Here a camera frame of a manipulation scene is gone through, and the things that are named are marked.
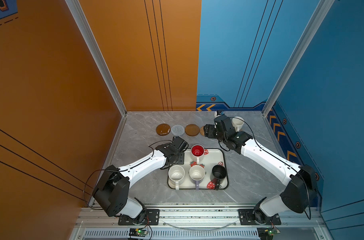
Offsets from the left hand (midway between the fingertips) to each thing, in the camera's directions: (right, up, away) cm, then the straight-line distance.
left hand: (179, 157), depth 87 cm
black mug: (+23, -8, -1) cm, 24 cm away
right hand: (+16, +17, -4) cm, 24 cm away
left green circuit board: (-19, -33, -16) cm, 41 cm away
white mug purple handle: (+10, -9, 0) cm, 14 cm away
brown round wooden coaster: (+8, +15, +22) cm, 28 cm away
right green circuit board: (+43, -33, -16) cm, 56 cm away
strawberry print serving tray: (+20, -3, +9) cm, 22 cm away
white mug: (-2, -10, 0) cm, 10 cm away
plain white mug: (+38, +20, +12) cm, 45 cm away
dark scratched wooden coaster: (-13, +15, +23) cm, 30 cm away
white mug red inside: (+11, +2, +7) cm, 14 cm away
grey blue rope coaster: (-3, +15, +22) cm, 27 cm away
